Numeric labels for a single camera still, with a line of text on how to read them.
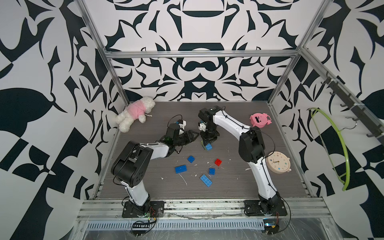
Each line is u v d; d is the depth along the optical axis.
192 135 0.83
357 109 0.60
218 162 0.88
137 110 1.04
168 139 0.75
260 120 1.05
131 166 0.48
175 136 0.75
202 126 0.90
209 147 0.91
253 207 0.74
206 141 0.89
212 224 0.71
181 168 0.86
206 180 0.82
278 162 0.87
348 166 0.59
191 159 0.89
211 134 0.84
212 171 0.85
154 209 0.74
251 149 0.58
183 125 0.87
